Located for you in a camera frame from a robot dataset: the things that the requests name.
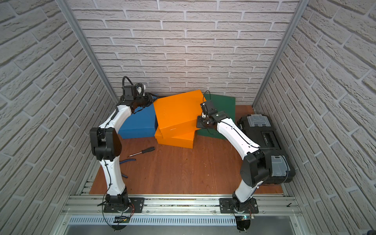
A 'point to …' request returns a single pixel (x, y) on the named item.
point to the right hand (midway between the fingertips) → (202, 122)
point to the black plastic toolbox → (260, 129)
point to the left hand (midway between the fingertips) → (160, 94)
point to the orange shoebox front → (178, 114)
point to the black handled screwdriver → (145, 151)
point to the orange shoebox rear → (185, 140)
